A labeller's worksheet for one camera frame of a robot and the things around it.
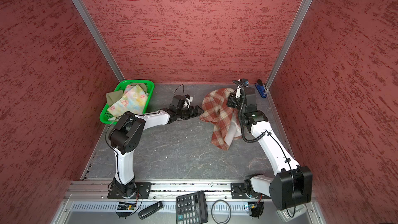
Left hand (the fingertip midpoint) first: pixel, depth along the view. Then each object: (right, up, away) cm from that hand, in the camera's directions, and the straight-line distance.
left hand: (199, 114), depth 95 cm
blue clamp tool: (+46, +18, +19) cm, 53 cm away
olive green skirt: (-57, +11, +2) cm, 58 cm away
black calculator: (-3, -40, -27) cm, 48 cm away
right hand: (+16, +11, -15) cm, 24 cm away
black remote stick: (-21, -39, -29) cm, 53 cm away
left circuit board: (-37, -42, -23) cm, 60 cm away
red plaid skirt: (+15, -2, -10) cm, 18 cm away
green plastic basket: (-37, +19, +16) cm, 45 cm away
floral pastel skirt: (-44, +9, +5) cm, 45 cm away
